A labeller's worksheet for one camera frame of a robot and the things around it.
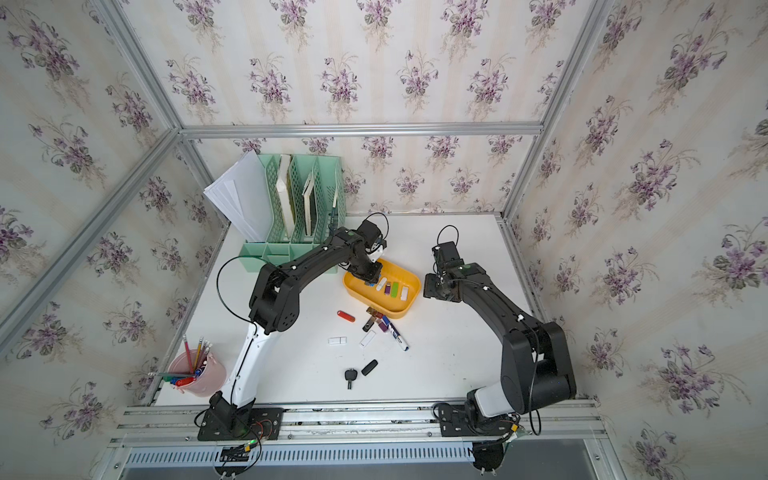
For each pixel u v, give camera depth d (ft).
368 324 2.96
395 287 3.24
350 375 2.57
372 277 2.88
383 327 2.95
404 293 3.15
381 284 3.23
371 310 3.05
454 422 2.40
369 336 2.89
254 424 2.35
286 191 3.12
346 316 3.05
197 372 2.50
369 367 2.70
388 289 3.22
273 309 1.95
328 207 3.90
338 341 2.83
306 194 3.23
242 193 3.11
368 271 2.88
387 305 3.03
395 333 2.88
